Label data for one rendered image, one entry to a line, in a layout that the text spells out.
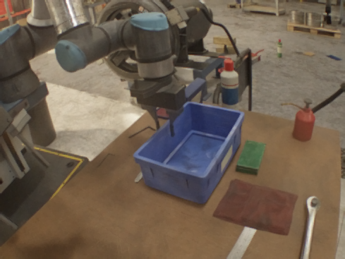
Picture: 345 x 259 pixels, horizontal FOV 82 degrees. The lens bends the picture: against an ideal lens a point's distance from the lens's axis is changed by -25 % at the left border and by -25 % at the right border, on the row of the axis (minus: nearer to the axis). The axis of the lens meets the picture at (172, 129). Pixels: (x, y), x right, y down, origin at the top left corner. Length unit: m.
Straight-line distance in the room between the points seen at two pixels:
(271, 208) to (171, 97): 0.38
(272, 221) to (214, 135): 0.39
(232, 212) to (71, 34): 0.57
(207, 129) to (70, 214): 0.52
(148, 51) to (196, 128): 0.38
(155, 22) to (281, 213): 0.55
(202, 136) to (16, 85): 0.71
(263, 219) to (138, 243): 0.30
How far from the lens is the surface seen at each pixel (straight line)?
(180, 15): 1.62
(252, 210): 0.64
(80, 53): 0.58
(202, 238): 0.60
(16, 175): 1.27
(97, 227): 0.67
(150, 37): 0.60
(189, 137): 0.87
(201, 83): 0.99
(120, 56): 1.95
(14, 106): 0.95
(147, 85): 0.61
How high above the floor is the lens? 0.99
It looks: 33 degrees down
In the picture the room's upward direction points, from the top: 8 degrees counter-clockwise
